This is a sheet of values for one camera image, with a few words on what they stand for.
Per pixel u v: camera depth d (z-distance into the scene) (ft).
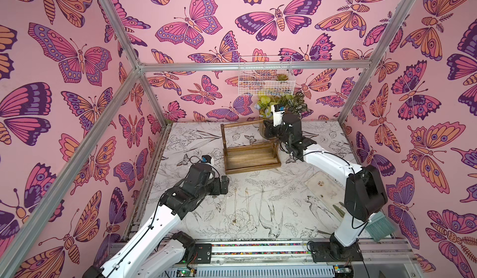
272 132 2.55
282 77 3.03
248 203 2.87
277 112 2.44
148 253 1.44
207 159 2.20
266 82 3.46
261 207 2.81
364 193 1.54
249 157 3.40
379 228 2.61
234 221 2.70
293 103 3.12
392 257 2.41
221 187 2.21
